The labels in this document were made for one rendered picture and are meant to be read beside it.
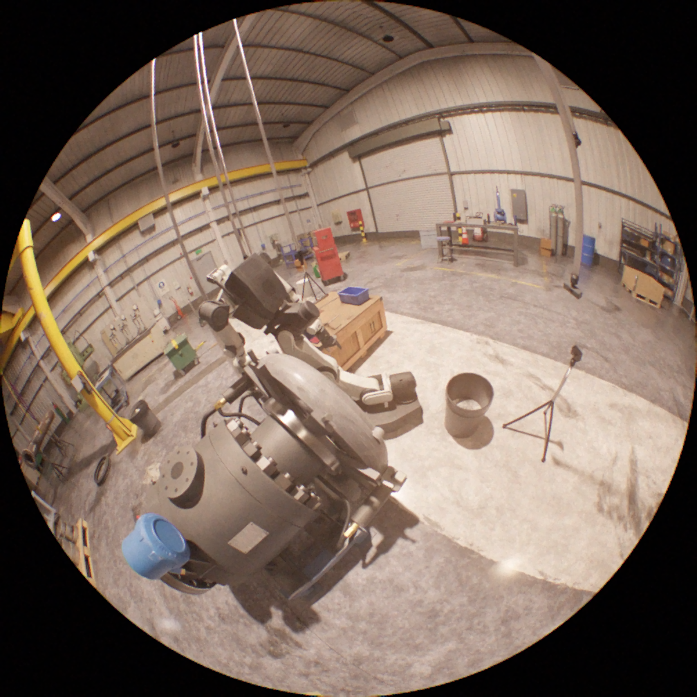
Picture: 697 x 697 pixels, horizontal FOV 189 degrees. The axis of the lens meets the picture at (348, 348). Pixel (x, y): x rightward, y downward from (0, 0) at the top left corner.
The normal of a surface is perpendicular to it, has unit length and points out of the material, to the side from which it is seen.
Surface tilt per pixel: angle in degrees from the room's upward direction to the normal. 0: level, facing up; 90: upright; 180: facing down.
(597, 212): 90
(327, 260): 90
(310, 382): 24
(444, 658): 0
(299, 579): 0
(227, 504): 37
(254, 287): 78
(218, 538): 50
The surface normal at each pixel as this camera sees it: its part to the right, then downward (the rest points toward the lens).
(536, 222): -0.70, 0.55
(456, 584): -0.23, -0.79
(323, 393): 0.22, -0.55
